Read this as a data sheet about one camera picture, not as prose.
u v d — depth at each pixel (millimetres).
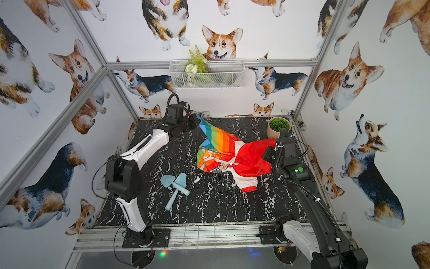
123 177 487
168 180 896
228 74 926
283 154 548
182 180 885
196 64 819
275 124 1025
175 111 691
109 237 751
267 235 737
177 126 700
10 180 488
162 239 736
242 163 902
